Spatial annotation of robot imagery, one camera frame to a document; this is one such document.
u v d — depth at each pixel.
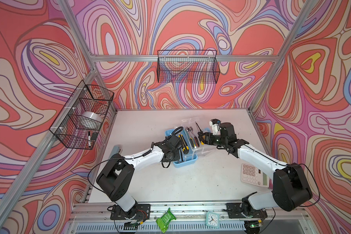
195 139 0.84
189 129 0.88
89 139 0.72
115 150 0.91
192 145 0.82
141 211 0.73
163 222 0.70
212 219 0.70
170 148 0.68
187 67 0.96
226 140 0.66
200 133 0.86
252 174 0.84
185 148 0.86
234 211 0.73
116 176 0.46
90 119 0.70
